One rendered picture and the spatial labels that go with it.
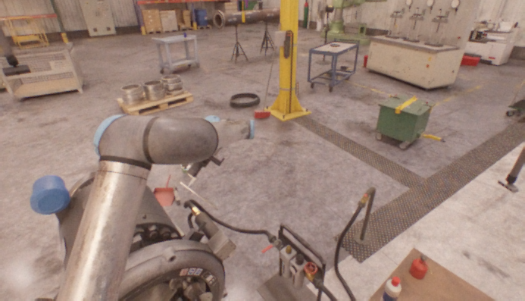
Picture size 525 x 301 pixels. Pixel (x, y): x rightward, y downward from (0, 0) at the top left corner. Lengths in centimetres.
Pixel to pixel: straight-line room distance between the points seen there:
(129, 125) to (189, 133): 14
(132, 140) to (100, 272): 27
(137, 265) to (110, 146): 66
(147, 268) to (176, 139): 71
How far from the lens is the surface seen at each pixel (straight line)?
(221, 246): 141
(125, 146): 67
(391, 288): 156
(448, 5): 693
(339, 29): 1265
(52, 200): 178
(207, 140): 66
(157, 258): 125
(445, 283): 194
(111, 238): 66
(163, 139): 63
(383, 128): 395
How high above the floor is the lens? 190
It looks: 29 degrees down
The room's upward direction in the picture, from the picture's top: 1 degrees counter-clockwise
